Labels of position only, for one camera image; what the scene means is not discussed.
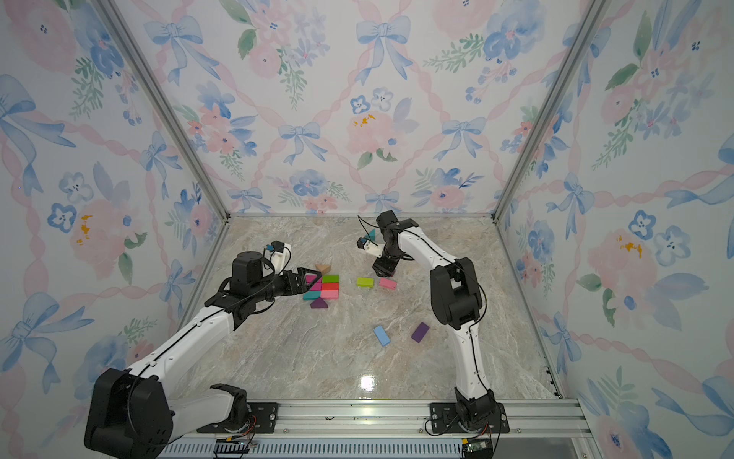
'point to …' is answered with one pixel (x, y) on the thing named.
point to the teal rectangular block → (312, 295)
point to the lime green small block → (367, 282)
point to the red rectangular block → (330, 286)
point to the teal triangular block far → (372, 234)
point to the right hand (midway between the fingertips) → (386, 263)
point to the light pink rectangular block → (330, 294)
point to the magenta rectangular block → (310, 278)
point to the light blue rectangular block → (381, 335)
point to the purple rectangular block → (420, 332)
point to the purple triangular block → (318, 303)
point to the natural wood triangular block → (324, 269)
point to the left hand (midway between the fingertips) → (312, 274)
